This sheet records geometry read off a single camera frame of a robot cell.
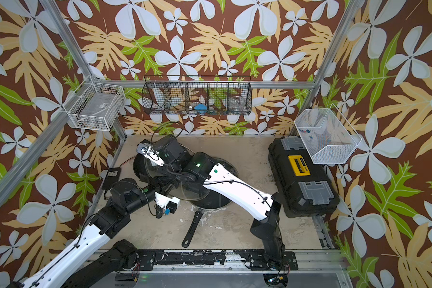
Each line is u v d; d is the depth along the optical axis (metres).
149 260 0.74
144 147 0.53
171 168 0.47
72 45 0.78
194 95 0.98
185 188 0.90
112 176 0.99
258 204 0.44
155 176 0.65
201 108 0.94
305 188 0.76
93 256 0.49
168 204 0.60
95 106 0.86
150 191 0.61
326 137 0.84
